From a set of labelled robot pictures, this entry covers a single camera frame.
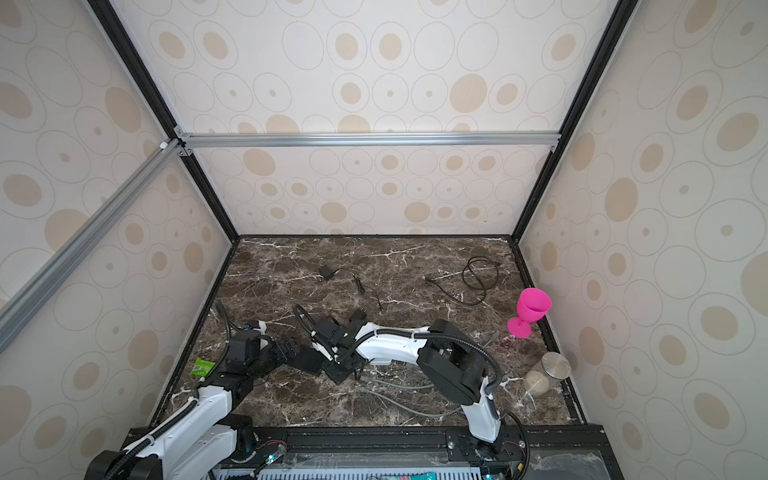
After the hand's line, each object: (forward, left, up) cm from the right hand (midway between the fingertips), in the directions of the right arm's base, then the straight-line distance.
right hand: (337, 373), depth 85 cm
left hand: (+9, +11, +4) cm, 15 cm away
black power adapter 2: (+19, -5, 0) cm, 19 cm away
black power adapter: (+37, +8, 0) cm, 38 cm away
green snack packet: (+1, +38, +2) cm, 38 cm away
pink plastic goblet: (+13, -55, +14) cm, 58 cm away
